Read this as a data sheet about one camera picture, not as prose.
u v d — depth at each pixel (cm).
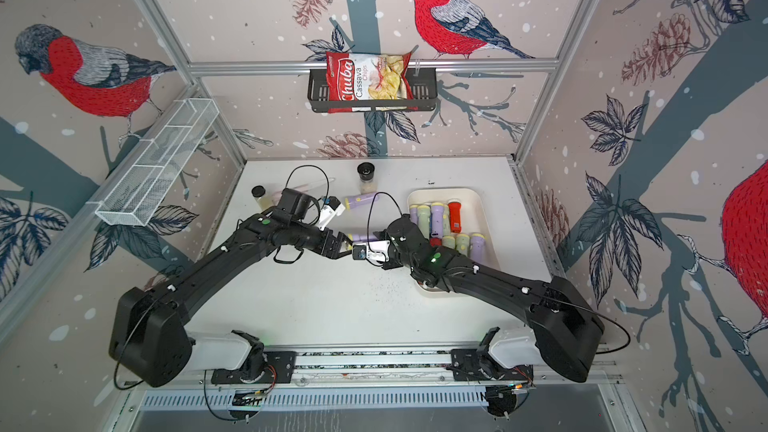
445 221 97
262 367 72
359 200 104
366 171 102
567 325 41
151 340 40
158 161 78
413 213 84
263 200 101
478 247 92
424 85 95
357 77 87
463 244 92
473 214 102
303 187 115
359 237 76
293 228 68
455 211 101
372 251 67
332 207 74
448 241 92
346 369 75
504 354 59
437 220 95
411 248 60
